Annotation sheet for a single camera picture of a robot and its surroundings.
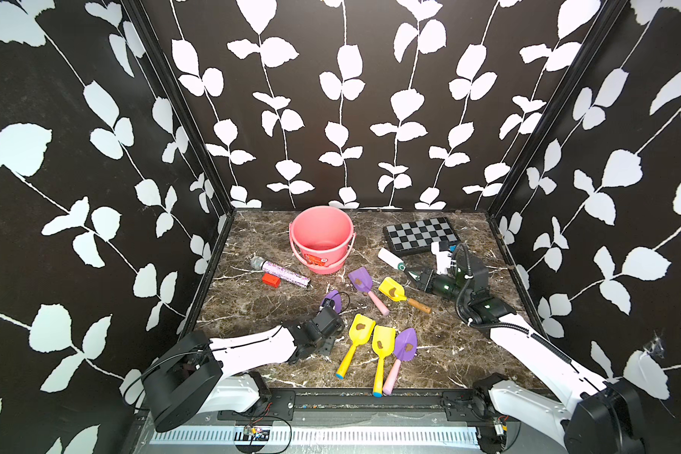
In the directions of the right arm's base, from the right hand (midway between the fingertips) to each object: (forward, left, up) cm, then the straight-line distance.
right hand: (403, 267), depth 77 cm
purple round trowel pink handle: (-16, -2, -21) cm, 26 cm away
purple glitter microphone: (+10, +40, -18) cm, 45 cm away
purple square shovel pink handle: (+9, +11, -20) cm, 25 cm away
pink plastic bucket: (+23, +26, -15) cm, 38 cm away
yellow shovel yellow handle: (-11, +12, -20) cm, 26 cm away
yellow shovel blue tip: (-12, +5, -21) cm, 25 cm away
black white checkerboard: (+29, -12, -19) cm, 37 cm away
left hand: (-11, +22, -21) cm, 32 cm away
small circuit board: (-37, +39, -21) cm, 57 cm away
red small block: (+7, +43, -19) cm, 48 cm away
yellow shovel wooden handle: (+4, 0, -20) cm, 21 cm away
